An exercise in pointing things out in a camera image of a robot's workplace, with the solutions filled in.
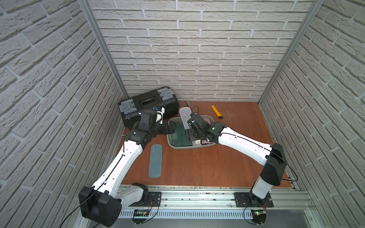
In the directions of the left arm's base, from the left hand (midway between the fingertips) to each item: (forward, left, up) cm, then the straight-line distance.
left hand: (172, 122), depth 76 cm
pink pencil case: (+16, -24, -19) cm, 35 cm away
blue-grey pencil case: (-12, +11, -26) cm, 31 cm away
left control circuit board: (-39, +15, -28) cm, 50 cm away
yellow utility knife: (+24, -35, -23) cm, 48 cm away
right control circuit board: (-41, -46, -25) cm, 66 cm away
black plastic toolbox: (+16, +29, -8) cm, 34 cm away
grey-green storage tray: (+2, +3, -22) cm, 22 cm away
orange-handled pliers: (+37, -10, -23) cm, 45 cm away
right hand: (-2, -12, -7) cm, 14 cm away
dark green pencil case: (+2, -4, -21) cm, 21 cm away
